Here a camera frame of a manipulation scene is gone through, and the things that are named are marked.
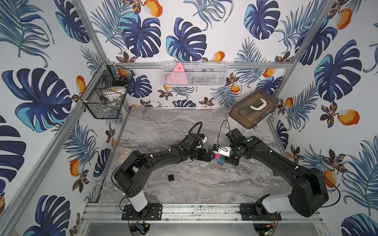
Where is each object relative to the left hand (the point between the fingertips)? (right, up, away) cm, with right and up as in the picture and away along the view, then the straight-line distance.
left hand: (210, 154), depth 84 cm
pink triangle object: (-19, +46, +6) cm, 50 cm away
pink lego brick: (+4, -1, 0) cm, 5 cm away
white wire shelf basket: (-8, +52, +17) cm, 55 cm away
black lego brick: (-22, -14, 0) cm, 26 cm away
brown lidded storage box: (+32, +28, +10) cm, 44 cm away
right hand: (+11, -1, +1) cm, 11 cm away
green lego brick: (+5, 0, -9) cm, 11 cm away
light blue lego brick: (+5, -3, 0) cm, 6 cm away
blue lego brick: (+8, -7, +5) cm, 12 cm away
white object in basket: (-52, +34, -4) cm, 62 cm away
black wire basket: (-59, +33, -2) cm, 68 cm away
